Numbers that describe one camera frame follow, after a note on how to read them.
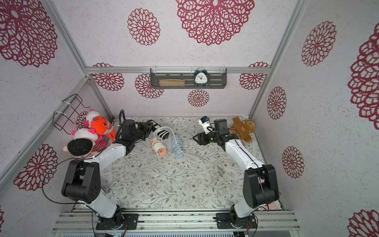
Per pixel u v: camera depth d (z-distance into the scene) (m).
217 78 0.91
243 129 1.03
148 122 0.90
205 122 0.76
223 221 0.73
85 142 0.81
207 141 0.76
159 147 0.95
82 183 0.46
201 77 0.90
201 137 0.75
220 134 0.67
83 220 0.75
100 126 0.88
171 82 0.88
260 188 0.44
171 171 0.92
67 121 0.76
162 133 0.85
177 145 1.00
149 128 0.83
